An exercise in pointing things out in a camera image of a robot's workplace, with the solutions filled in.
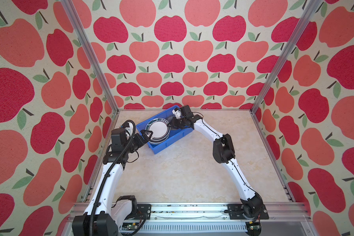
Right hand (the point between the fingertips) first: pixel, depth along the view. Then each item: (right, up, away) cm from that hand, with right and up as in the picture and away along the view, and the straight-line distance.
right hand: (169, 124), depth 102 cm
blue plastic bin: (+5, -7, -6) cm, 10 cm away
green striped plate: (-6, -3, 0) cm, 7 cm away
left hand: (-9, -7, -23) cm, 26 cm away
